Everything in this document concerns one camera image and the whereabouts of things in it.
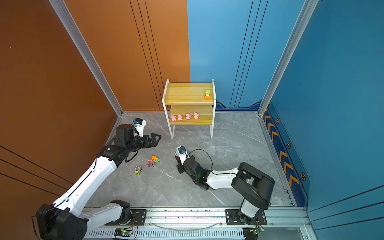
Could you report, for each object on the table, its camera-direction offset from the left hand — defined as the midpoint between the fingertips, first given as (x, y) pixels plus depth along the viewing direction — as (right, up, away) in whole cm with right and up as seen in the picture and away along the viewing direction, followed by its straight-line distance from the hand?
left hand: (154, 135), depth 79 cm
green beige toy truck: (-12, -20, +8) cm, 25 cm away
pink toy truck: (-6, -18, +10) cm, 21 cm away
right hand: (+11, -12, +5) cm, 17 cm away
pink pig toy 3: (+17, +11, +15) cm, 25 cm away
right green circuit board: (+51, -44, -9) cm, 68 cm away
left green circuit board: (-13, -46, -9) cm, 48 cm away
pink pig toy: (+8, +10, +13) cm, 18 cm away
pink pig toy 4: (+22, +11, +15) cm, 29 cm away
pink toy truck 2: (+12, -11, +3) cm, 16 cm away
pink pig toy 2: (+12, +10, +14) cm, 21 cm away
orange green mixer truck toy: (-3, -15, +12) cm, 20 cm away
